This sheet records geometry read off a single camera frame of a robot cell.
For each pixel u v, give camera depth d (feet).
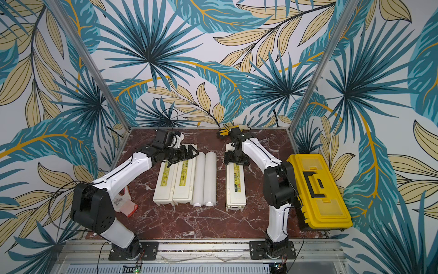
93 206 1.40
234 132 2.53
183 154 2.44
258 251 2.40
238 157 2.57
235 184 2.70
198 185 2.89
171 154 2.35
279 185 1.67
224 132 3.85
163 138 2.18
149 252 2.40
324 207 2.31
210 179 2.98
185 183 2.76
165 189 2.73
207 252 2.45
